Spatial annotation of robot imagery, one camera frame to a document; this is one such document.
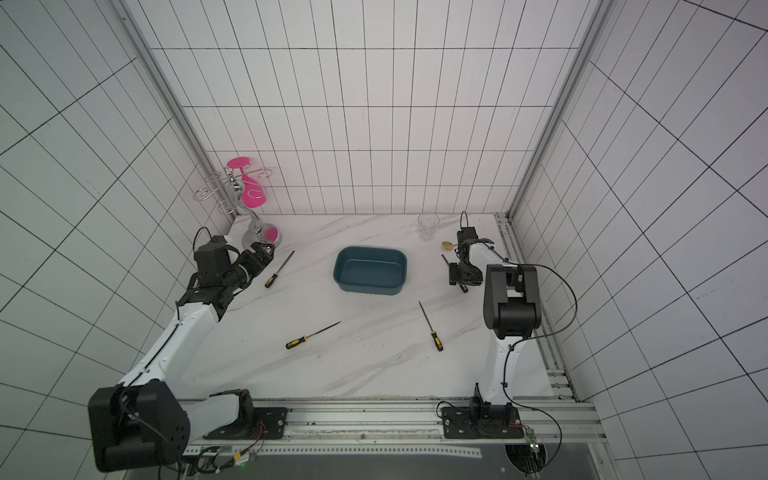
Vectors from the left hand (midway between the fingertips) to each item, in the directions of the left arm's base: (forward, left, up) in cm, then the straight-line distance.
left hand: (267, 258), depth 84 cm
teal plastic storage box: (+8, -29, -18) cm, 35 cm away
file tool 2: (-17, -11, -17) cm, 26 cm away
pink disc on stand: (+33, +16, +9) cm, 38 cm away
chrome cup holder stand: (+20, +14, +10) cm, 26 cm away
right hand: (+6, -58, -18) cm, 61 cm away
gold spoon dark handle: (+20, -58, -18) cm, 64 cm away
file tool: (-16, -49, -18) cm, 55 cm away
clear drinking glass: (+26, -50, -13) cm, 58 cm away
